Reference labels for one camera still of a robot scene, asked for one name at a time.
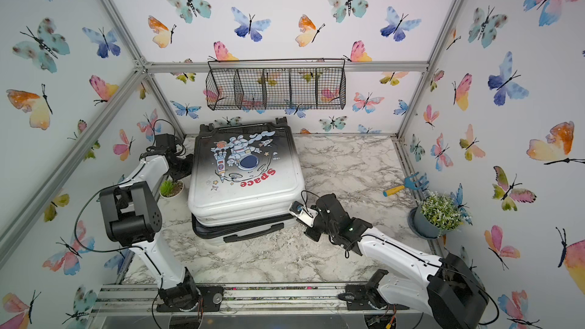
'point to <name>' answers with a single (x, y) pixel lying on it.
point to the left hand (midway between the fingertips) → (199, 164)
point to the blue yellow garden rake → (409, 183)
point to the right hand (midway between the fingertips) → (300, 216)
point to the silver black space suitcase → (243, 179)
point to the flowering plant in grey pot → (434, 216)
